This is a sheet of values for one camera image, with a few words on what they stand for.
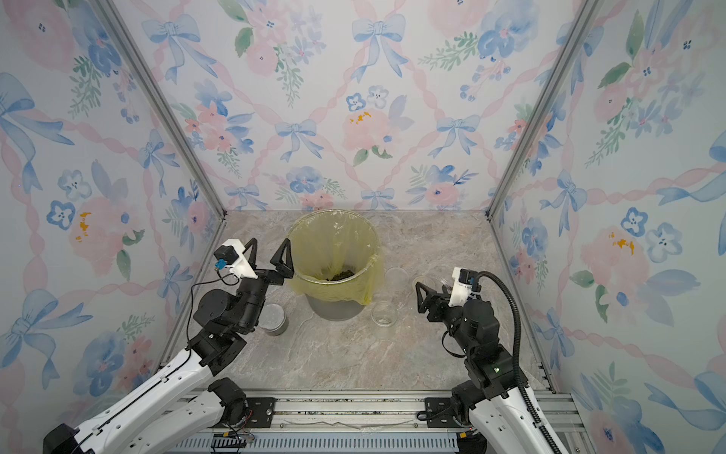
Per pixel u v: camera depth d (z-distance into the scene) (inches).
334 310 36.4
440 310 24.9
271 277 23.1
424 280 39.7
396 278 38.1
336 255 35.5
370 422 28.9
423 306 25.7
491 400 24.7
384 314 36.3
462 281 24.4
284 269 23.5
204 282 21.3
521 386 19.1
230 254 21.0
